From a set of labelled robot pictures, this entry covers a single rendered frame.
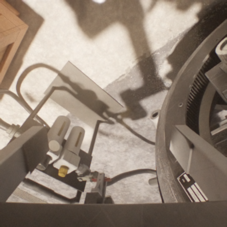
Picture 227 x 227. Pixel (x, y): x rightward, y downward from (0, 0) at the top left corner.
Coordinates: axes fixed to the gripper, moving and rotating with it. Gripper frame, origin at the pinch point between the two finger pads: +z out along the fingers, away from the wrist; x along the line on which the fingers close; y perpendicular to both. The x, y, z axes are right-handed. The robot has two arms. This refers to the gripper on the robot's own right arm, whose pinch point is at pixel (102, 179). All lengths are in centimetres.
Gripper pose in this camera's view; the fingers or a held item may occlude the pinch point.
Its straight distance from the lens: 72.2
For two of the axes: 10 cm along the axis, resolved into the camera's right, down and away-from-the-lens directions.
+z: 1.1, -6.3, 7.7
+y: 9.4, -1.8, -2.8
